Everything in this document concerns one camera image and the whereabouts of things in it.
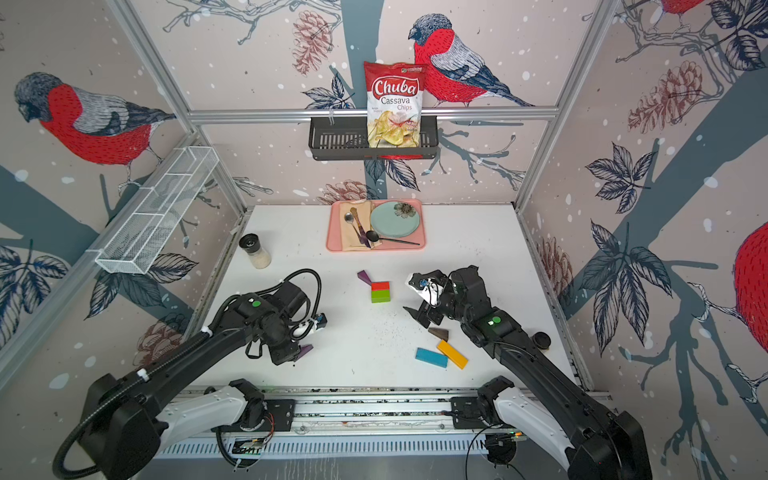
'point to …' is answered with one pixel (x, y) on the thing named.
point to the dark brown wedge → (441, 333)
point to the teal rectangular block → (431, 357)
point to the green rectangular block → (380, 296)
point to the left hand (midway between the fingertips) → (295, 340)
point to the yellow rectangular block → (453, 355)
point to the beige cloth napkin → (350, 240)
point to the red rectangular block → (380, 286)
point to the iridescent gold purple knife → (361, 231)
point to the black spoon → (373, 236)
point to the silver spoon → (349, 218)
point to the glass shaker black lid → (251, 244)
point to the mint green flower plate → (394, 219)
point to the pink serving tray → (333, 242)
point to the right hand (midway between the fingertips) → (417, 286)
